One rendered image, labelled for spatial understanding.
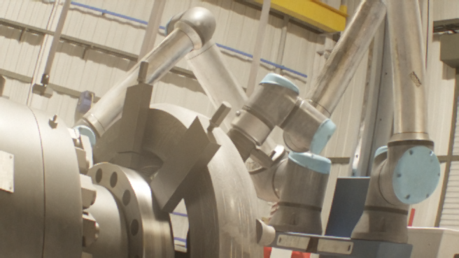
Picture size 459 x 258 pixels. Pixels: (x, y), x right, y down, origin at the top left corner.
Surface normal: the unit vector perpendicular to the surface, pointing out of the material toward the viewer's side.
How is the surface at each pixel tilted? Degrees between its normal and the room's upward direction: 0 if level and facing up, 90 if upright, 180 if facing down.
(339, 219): 90
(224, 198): 63
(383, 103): 90
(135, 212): 90
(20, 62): 90
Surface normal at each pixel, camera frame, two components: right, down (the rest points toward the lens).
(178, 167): -0.77, -0.25
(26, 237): 0.62, -0.11
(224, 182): 0.08, -0.62
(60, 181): 0.62, -0.50
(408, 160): 0.08, -0.04
